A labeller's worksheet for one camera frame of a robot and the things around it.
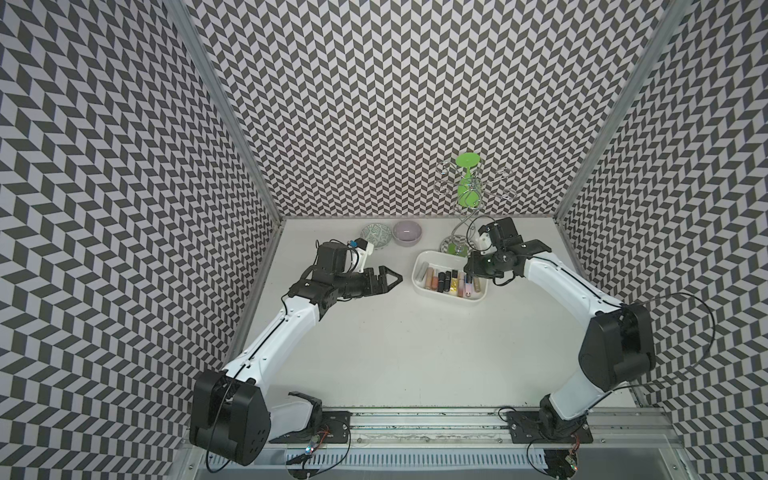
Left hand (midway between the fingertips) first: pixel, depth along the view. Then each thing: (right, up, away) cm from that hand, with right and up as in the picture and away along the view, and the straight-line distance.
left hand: (390, 283), depth 77 cm
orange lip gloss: (+14, -2, +22) cm, 26 cm away
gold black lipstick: (+20, -2, +20) cm, 29 cm away
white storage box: (+18, +4, +28) cm, 33 cm away
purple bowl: (+5, +14, +32) cm, 35 cm away
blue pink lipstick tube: (+25, -5, +19) cm, 32 cm away
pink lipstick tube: (+23, -3, +21) cm, 31 cm away
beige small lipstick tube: (+28, -3, +21) cm, 35 cm away
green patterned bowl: (-6, +14, +35) cm, 38 cm away
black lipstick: (+16, -1, +22) cm, 27 cm away
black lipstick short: (+18, -3, +20) cm, 27 cm away
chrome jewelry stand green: (+22, +27, +7) cm, 36 cm away
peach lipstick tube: (+12, -1, +22) cm, 25 cm away
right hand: (+23, +2, +10) cm, 25 cm away
